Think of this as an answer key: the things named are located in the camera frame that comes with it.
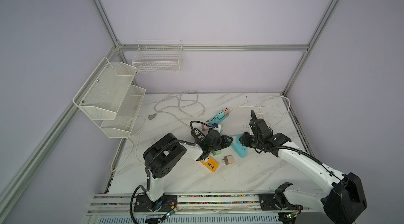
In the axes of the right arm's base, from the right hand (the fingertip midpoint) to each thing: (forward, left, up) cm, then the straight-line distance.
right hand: (239, 139), depth 82 cm
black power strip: (+7, +23, -8) cm, 25 cm away
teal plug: (+21, +9, -6) cm, 24 cm away
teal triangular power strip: (-2, -2, -9) cm, 10 cm away
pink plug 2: (-7, +6, -11) cm, 14 cm away
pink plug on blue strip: (+23, +6, -5) cm, 25 cm away
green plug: (-3, +12, -10) cm, 16 cm away
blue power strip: (+19, +11, -9) cm, 24 cm away
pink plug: (+12, +19, -8) cm, 24 cm away
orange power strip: (-10, +16, -10) cm, 21 cm away
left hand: (+3, +3, -7) cm, 9 cm away
